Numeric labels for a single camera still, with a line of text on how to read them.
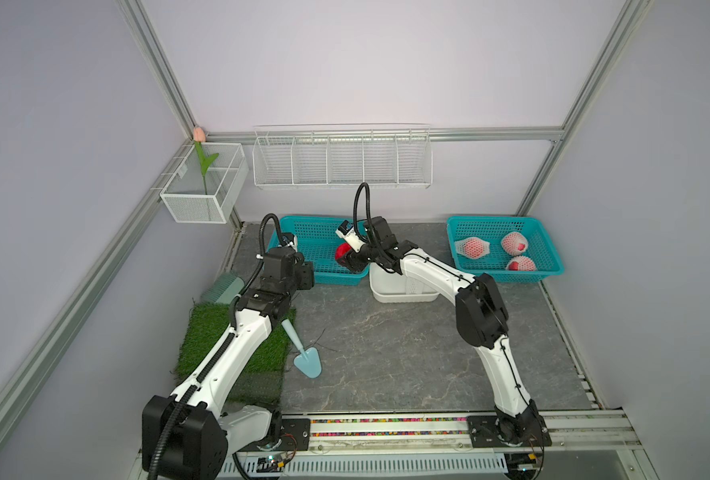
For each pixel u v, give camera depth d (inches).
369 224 29.3
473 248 41.4
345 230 32.5
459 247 42.6
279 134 36.0
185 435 15.1
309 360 33.6
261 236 22.8
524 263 38.8
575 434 29.7
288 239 27.3
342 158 39.0
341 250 35.5
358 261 33.4
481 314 22.3
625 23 28.0
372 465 45.0
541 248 40.9
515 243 41.1
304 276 28.5
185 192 30.5
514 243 41.2
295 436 29.1
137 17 27.3
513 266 39.6
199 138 35.3
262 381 32.1
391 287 39.8
